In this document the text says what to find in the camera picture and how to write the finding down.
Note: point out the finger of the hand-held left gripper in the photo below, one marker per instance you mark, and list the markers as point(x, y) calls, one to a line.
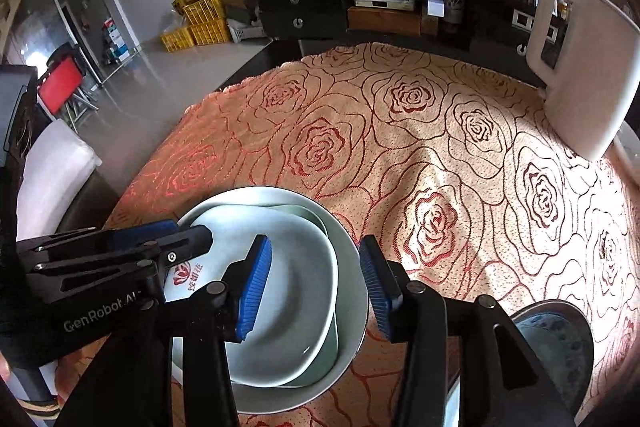
point(185, 247)
point(145, 232)

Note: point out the small white plate red logo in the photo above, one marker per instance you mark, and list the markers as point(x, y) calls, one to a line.
point(300, 287)

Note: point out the yellow plastic crate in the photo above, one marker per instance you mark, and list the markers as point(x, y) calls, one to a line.
point(210, 33)
point(202, 9)
point(177, 40)

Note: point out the green rectangular plate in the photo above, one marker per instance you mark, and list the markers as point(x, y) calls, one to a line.
point(320, 367)

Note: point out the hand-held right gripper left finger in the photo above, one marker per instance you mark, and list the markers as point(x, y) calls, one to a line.
point(255, 287)

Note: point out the rose patterned tablecloth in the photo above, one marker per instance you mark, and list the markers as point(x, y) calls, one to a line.
point(425, 147)

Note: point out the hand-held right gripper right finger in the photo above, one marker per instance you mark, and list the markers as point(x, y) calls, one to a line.
point(375, 292)

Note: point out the blue patterned bowl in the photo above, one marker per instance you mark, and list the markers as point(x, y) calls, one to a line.
point(560, 357)

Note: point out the white padded seat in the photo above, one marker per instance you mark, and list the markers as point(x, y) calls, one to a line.
point(55, 167)

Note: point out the red chair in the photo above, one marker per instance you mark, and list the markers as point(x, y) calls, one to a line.
point(60, 87)

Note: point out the black cabinet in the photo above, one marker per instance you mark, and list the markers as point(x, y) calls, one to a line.
point(280, 7)

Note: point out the large white oval plate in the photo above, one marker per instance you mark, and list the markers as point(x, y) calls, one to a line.
point(235, 202)

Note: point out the white electric kettle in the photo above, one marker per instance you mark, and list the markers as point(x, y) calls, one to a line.
point(590, 97)

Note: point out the small white box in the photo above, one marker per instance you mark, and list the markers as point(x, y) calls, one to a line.
point(435, 4)

